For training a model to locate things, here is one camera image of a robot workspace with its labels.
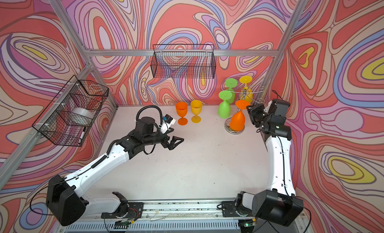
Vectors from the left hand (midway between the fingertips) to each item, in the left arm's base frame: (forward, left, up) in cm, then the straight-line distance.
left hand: (179, 133), depth 75 cm
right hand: (+8, -34, +8) cm, 36 cm away
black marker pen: (+2, +49, +1) cm, 49 cm away
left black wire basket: (+5, +56, +5) cm, 57 cm away
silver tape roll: (+8, +47, +8) cm, 49 cm away
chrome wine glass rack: (+27, -33, -25) cm, 49 cm away
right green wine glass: (+30, -30, +9) cm, 43 cm away
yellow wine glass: (+30, -10, -11) cm, 34 cm away
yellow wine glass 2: (+22, -37, +8) cm, 44 cm away
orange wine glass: (+28, +1, -11) cm, 30 cm away
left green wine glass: (+19, -26, -2) cm, 32 cm away
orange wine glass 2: (+9, -32, -1) cm, 33 cm away
